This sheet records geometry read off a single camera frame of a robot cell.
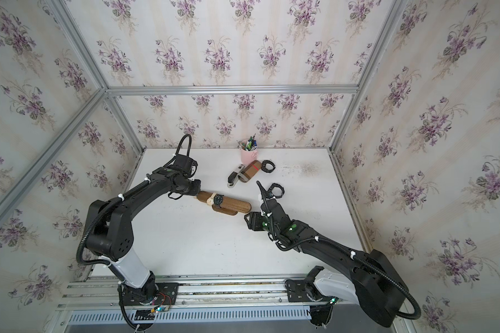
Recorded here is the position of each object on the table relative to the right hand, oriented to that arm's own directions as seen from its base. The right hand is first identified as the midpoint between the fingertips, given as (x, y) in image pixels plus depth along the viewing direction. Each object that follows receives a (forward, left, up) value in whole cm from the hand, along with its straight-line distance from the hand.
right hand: (253, 217), depth 82 cm
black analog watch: (+9, +16, -2) cm, 18 cm away
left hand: (+14, +26, -1) cm, 29 cm away
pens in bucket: (+41, +3, +1) cm, 41 cm away
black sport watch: (+32, -5, -6) cm, 33 cm away
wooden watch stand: (+6, +10, -2) cm, 12 cm away
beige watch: (+8, +19, -1) cm, 20 cm away
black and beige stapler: (+26, +11, -6) cm, 28 cm away
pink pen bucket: (+38, +4, -5) cm, 38 cm away
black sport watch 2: (+3, -6, +13) cm, 15 cm away
